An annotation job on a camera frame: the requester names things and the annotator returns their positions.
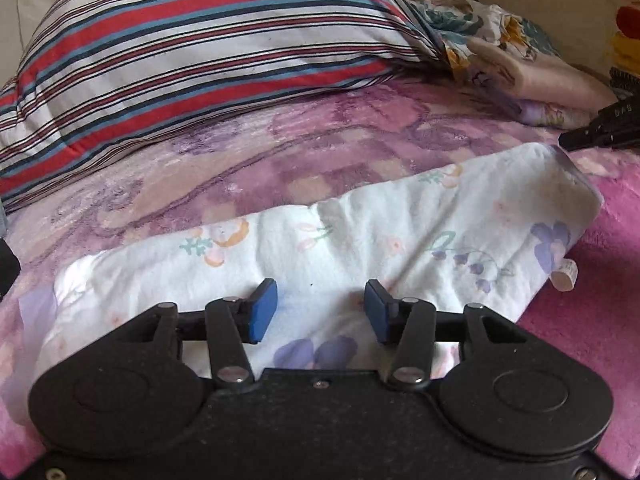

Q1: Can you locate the stack of folded clothes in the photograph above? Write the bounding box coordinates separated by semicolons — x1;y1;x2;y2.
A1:
606;0;640;98

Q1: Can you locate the striped pillow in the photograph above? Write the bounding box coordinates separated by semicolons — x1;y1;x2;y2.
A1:
0;0;453;211

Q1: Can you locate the beige folded cloth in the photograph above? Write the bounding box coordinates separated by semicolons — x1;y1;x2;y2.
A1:
466;39;619;112

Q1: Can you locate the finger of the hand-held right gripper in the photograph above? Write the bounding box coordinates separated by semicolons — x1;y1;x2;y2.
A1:
558;101;640;152

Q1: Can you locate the floral leaf print pillow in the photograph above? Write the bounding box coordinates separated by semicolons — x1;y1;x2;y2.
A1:
407;0;562;83

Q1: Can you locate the cream headboard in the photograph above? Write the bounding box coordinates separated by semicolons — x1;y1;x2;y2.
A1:
474;0;640;78

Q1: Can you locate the purple plush blanket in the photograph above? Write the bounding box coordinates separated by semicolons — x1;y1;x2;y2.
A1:
0;80;640;476

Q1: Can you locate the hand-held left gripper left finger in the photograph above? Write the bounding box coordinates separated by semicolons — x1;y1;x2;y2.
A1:
132;278;279;391

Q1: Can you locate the pale floral folded cloth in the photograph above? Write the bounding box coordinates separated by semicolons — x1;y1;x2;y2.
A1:
515;99;597;129

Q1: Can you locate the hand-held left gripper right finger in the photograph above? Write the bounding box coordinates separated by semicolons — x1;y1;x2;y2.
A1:
364;279;522;392

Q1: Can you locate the white floral garment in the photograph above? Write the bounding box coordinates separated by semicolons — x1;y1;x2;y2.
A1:
19;142;606;413

